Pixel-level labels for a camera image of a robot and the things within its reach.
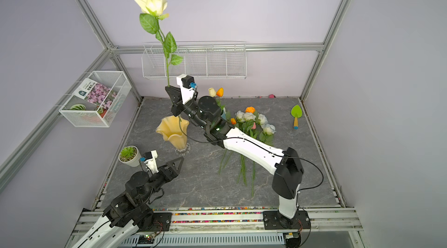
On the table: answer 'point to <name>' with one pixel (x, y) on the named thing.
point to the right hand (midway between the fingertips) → (167, 86)
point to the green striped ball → (78, 107)
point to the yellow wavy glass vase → (174, 128)
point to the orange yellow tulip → (220, 92)
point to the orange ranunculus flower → (250, 109)
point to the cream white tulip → (212, 92)
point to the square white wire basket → (95, 116)
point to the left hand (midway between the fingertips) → (180, 162)
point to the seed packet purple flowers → (96, 93)
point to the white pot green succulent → (130, 156)
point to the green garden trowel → (297, 112)
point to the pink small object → (272, 96)
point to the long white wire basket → (215, 60)
